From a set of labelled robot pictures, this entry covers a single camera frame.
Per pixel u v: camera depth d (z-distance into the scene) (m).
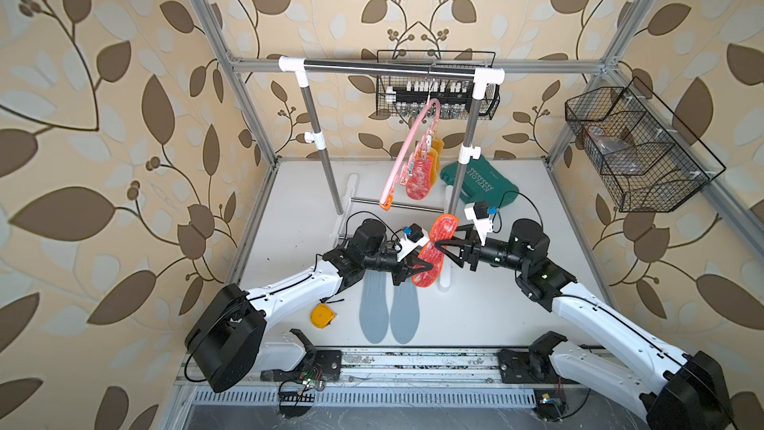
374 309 0.85
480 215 0.62
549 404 0.72
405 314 0.83
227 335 0.42
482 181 1.08
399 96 0.86
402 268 0.66
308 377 0.72
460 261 0.64
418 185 0.90
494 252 0.63
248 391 0.72
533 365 0.67
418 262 0.69
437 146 0.88
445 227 0.67
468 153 0.68
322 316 0.81
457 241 0.70
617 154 0.70
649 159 0.72
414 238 0.65
